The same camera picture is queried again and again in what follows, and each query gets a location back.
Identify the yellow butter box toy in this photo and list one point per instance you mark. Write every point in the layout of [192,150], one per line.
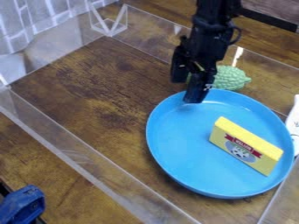
[246,146]

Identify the blue round plastic tray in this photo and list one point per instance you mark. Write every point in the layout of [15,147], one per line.
[178,134]

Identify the clear acrylic enclosure wall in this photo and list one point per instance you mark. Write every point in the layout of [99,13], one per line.
[78,92]

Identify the grey checked curtain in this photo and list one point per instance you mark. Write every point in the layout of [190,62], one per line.
[27,17]

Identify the white toy at right edge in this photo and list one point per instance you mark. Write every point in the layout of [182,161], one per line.
[293,124]

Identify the green bumpy bitter gourd toy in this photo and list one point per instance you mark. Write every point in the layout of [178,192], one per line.
[230,78]

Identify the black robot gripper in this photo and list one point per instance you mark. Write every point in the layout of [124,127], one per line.
[203,48]

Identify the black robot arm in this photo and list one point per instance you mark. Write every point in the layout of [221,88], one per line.
[214,10]

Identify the blue clamp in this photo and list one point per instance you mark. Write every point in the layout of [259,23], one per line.
[22,206]

